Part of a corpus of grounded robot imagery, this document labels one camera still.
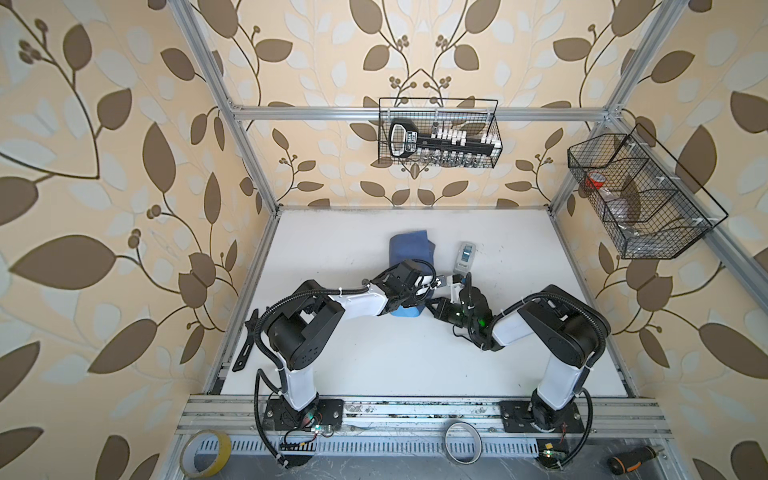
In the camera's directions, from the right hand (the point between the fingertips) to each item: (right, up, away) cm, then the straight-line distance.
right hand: (425, 303), depth 93 cm
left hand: (-5, +10, +1) cm, 11 cm away
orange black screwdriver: (+44, -29, -27) cm, 59 cm away
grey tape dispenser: (+14, +14, +8) cm, 22 cm away
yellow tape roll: (-50, -30, -24) cm, 63 cm away
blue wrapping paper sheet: (-4, +18, +9) cm, 20 cm away
